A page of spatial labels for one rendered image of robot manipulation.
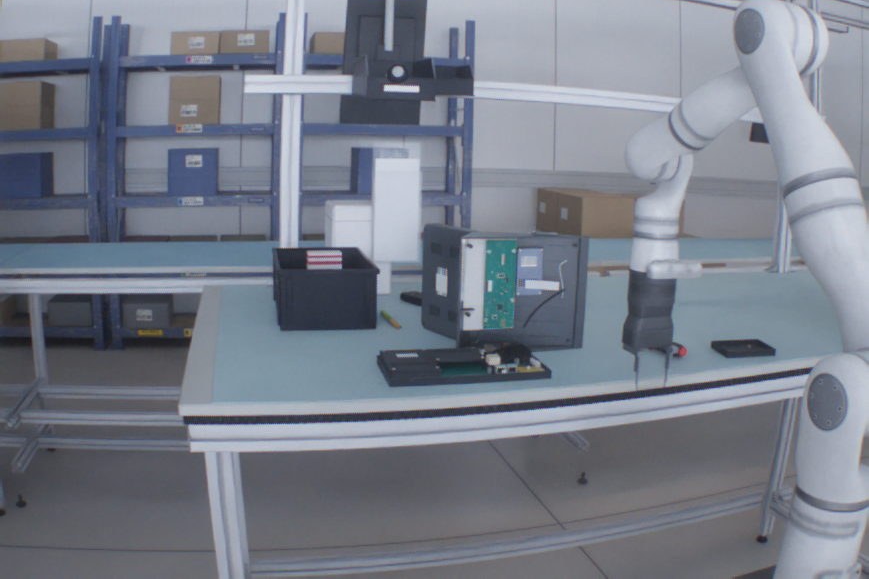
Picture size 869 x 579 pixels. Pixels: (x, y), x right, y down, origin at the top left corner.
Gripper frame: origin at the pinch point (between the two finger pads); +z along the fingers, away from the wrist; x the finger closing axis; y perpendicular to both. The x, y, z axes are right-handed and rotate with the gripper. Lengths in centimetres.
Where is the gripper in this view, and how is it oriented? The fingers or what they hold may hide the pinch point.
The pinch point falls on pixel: (650, 388)
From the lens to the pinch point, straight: 117.2
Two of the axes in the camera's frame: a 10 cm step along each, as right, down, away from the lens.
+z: -0.2, 9.9, 1.4
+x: -9.7, 0.1, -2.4
